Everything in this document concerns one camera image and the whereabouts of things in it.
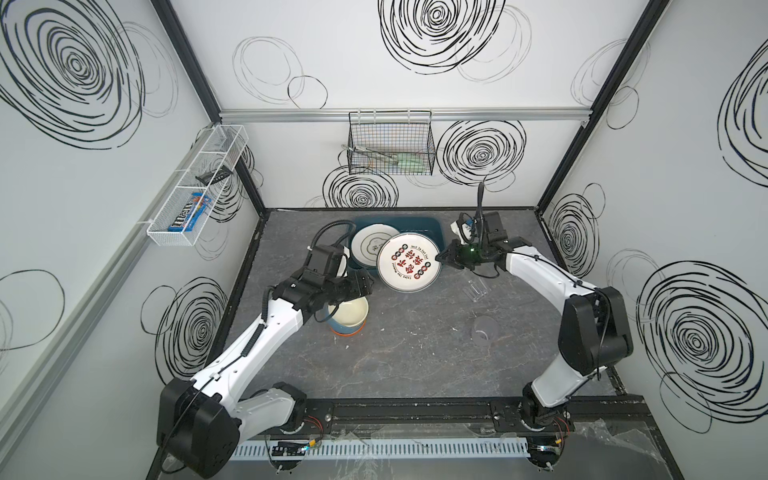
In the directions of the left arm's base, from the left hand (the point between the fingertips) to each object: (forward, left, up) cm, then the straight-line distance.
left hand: (369, 284), depth 78 cm
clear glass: (+7, -32, -12) cm, 35 cm away
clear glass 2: (-5, -33, -17) cm, 38 cm away
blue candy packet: (+10, +44, +17) cm, 48 cm away
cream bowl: (-3, +6, -11) cm, 13 cm away
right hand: (+11, -18, -2) cm, 21 cm away
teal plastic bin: (+35, -19, -16) cm, 43 cm away
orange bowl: (-8, +7, -12) cm, 16 cm away
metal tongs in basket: (+34, -5, +16) cm, 38 cm away
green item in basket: (+33, -10, +15) cm, 37 cm away
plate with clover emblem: (+27, +4, -16) cm, 32 cm away
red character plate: (+11, -10, -5) cm, 16 cm away
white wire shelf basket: (+38, +48, +16) cm, 63 cm away
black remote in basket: (+23, +41, +17) cm, 50 cm away
